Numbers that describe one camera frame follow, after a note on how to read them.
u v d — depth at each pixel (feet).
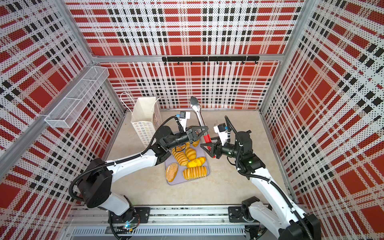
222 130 2.03
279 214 1.36
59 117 2.21
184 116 2.13
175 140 2.07
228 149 2.04
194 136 2.12
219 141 2.16
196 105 2.17
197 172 2.76
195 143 3.16
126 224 2.35
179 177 2.78
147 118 3.44
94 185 1.43
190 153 3.01
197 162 2.90
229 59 2.87
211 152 2.06
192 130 2.07
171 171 2.76
